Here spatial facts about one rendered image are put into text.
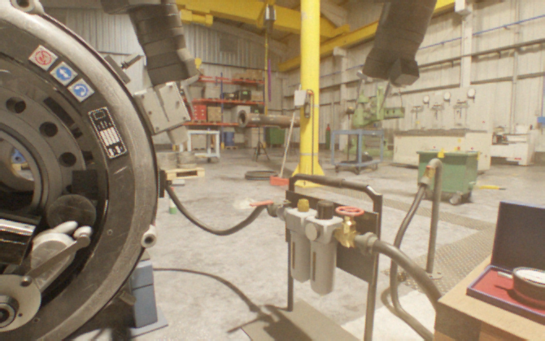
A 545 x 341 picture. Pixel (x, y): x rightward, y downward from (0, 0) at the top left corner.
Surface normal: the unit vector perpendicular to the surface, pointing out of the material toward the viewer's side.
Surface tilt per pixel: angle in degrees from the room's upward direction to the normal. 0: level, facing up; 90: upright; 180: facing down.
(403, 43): 122
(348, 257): 90
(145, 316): 90
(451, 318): 90
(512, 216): 85
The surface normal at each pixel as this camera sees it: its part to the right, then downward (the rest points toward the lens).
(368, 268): -0.82, 0.07
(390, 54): 0.09, 0.46
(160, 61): -0.14, 0.46
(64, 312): 0.58, 0.10
